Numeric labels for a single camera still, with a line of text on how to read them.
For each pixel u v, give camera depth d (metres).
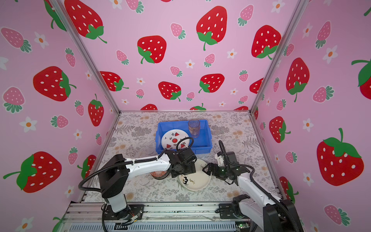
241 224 0.71
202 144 1.06
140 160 0.52
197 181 0.82
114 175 0.46
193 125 1.05
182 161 0.64
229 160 0.67
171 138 1.03
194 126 1.02
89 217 0.73
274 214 0.41
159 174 0.80
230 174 0.63
